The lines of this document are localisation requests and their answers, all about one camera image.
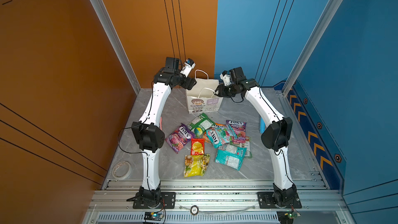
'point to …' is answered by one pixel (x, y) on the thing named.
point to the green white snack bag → (246, 144)
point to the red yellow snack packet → (197, 146)
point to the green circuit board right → (292, 214)
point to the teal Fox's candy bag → (219, 136)
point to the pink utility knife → (160, 123)
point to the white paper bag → (201, 98)
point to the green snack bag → (198, 126)
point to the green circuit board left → (153, 215)
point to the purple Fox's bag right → (239, 128)
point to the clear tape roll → (118, 163)
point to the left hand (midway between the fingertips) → (190, 76)
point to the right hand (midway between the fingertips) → (215, 93)
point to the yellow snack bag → (196, 165)
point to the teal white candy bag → (230, 155)
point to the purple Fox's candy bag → (180, 138)
